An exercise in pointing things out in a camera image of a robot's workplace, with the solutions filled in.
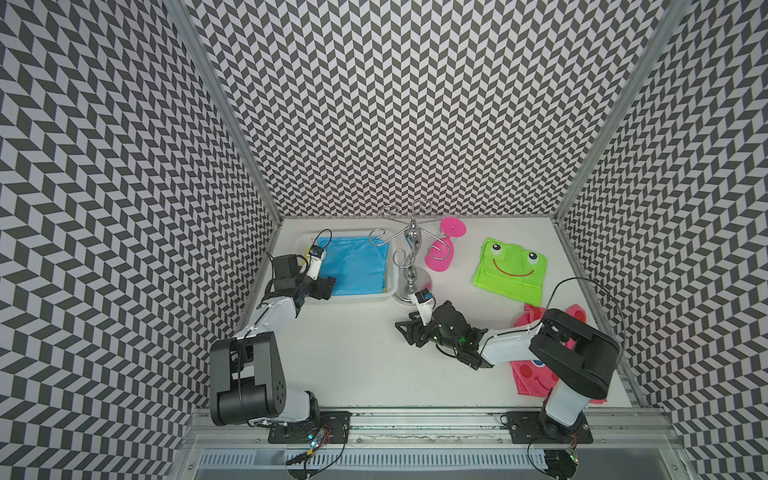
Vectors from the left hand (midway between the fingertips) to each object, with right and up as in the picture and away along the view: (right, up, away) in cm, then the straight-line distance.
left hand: (318, 275), depth 92 cm
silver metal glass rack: (+30, -1, +2) cm, 30 cm away
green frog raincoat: (+64, +1, +9) cm, 64 cm away
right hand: (+26, -14, -6) cm, 30 cm away
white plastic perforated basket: (-6, +12, +10) cm, 17 cm away
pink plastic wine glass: (+37, +7, -2) cm, 38 cm away
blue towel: (+12, +3, +4) cm, 13 cm away
